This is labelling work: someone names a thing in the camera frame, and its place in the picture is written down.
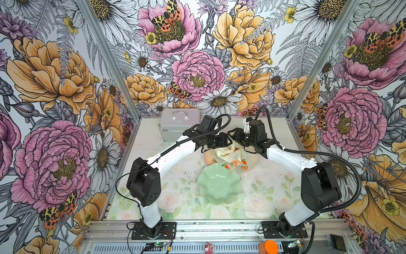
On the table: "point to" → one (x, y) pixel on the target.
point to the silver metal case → (174, 121)
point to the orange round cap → (268, 247)
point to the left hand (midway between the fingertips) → (227, 146)
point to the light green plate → (218, 184)
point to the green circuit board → (294, 244)
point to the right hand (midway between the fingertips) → (230, 137)
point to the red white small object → (209, 248)
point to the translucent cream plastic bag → (232, 156)
